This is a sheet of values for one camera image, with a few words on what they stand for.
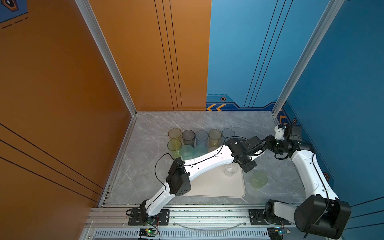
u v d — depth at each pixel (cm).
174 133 92
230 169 89
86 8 70
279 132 74
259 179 83
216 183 85
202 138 89
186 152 90
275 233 71
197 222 73
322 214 38
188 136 89
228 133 90
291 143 57
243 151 58
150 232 71
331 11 71
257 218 72
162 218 74
